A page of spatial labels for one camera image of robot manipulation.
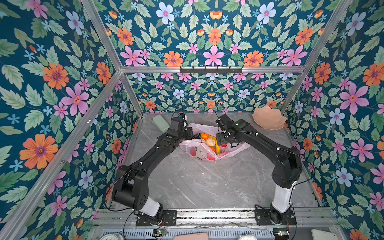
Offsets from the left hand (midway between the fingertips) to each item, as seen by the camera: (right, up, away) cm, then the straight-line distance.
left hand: (193, 126), depth 85 cm
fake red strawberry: (+19, -13, +12) cm, 26 cm away
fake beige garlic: (+10, -10, +11) cm, 19 cm away
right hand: (+19, -7, +3) cm, 21 cm away
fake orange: (+7, -7, +15) cm, 18 cm away
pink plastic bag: (+3, -14, +3) cm, 14 cm away
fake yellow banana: (+15, -15, +11) cm, 24 cm away
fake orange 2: (+12, -14, +10) cm, 21 cm away
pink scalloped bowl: (+56, +7, +27) cm, 63 cm away
